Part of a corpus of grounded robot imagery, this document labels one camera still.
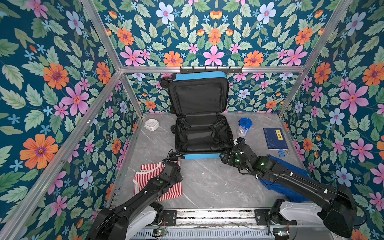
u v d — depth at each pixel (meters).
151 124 1.08
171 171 0.67
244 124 0.97
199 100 0.95
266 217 0.73
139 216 0.55
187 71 0.91
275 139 1.04
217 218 0.75
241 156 0.58
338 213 0.38
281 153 0.96
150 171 0.88
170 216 0.74
